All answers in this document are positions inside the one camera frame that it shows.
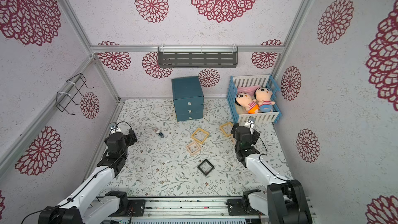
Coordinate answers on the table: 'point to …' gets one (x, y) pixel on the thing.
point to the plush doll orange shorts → (244, 99)
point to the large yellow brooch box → (197, 139)
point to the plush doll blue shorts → (263, 96)
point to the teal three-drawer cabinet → (188, 98)
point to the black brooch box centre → (205, 167)
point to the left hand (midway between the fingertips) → (123, 133)
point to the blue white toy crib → (267, 81)
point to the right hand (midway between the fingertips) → (248, 129)
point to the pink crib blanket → (250, 89)
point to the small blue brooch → (160, 134)
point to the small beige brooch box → (193, 148)
